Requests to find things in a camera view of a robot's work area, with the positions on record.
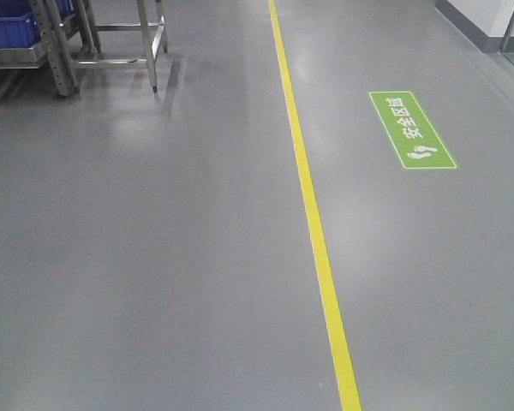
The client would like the bare steel table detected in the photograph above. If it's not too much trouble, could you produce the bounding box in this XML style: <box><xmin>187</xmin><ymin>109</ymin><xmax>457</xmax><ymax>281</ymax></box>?
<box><xmin>70</xmin><ymin>0</ymin><xmax>170</xmax><ymax>93</ymax></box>

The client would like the steel rack with rollers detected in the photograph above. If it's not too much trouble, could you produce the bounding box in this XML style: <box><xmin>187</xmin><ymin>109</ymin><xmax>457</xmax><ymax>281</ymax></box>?
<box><xmin>0</xmin><ymin>0</ymin><xmax>84</xmax><ymax>99</ymax></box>

